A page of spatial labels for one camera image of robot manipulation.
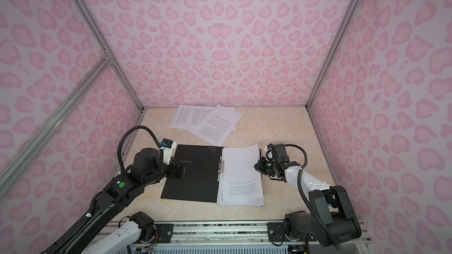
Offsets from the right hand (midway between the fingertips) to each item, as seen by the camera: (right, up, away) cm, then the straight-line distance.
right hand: (254, 164), depth 87 cm
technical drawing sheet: (-17, -15, -5) cm, 23 cm away
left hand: (-32, +6, -13) cm, 35 cm away
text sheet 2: (-44, +24, +29) cm, 58 cm away
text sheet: (-7, -9, +1) cm, 11 cm away
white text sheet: (-20, +18, +23) cm, 36 cm away
